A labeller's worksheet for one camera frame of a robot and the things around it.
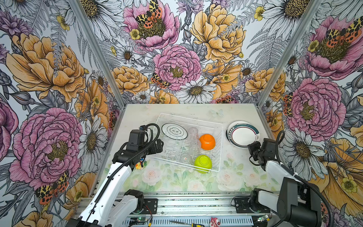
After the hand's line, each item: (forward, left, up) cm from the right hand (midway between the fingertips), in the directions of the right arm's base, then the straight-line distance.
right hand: (247, 147), depth 90 cm
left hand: (-5, +56, +10) cm, 57 cm away
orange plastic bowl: (+4, +24, +1) cm, 25 cm away
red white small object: (-38, +26, -1) cm, 46 cm away
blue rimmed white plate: (+13, -1, -4) cm, 14 cm away
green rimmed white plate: (+12, +46, +3) cm, 48 cm away
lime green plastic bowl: (-10, +29, +3) cm, 31 cm away
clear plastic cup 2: (0, +33, +4) cm, 33 cm away
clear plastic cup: (+9, +34, +5) cm, 36 cm away
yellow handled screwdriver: (-38, +37, -4) cm, 53 cm away
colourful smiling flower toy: (-9, +68, -4) cm, 68 cm away
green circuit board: (-35, +63, -5) cm, 72 cm away
